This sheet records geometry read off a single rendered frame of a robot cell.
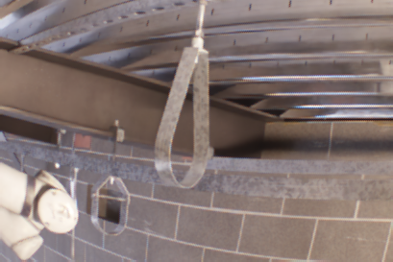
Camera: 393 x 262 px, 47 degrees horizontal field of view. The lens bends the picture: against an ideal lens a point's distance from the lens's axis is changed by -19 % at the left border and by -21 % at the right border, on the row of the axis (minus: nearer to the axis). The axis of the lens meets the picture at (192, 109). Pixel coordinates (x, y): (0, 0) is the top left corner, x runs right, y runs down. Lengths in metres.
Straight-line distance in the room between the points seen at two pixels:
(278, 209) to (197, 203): 0.47
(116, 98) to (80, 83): 0.16
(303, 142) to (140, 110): 0.70
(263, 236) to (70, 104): 1.04
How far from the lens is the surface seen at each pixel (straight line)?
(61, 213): 0.89
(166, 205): 2.65
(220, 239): 2.40
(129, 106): 1.79
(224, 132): 2.11
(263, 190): 1.07
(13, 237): 1.04
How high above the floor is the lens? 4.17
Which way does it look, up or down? 8 degrees up
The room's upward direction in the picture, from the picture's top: 7 degrees clockwise
